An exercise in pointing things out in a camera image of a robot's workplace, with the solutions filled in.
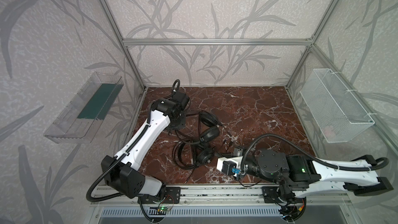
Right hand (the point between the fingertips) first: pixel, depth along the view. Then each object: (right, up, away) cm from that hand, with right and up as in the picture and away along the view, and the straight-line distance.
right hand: (218, 144), depth 54 cm
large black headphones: (-3, +1, +17) cm, 17 cm away
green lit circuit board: (-25, -35, +17) cm, 46 cm away
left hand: (-18, +5, +23) cm, 30 cm away
